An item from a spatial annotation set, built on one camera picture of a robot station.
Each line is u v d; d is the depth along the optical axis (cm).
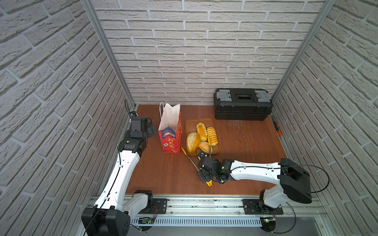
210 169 61
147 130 69
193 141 90
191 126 105
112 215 37
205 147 90
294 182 43
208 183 79
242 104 97
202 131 100
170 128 74
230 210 73
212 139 96
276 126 110
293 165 45
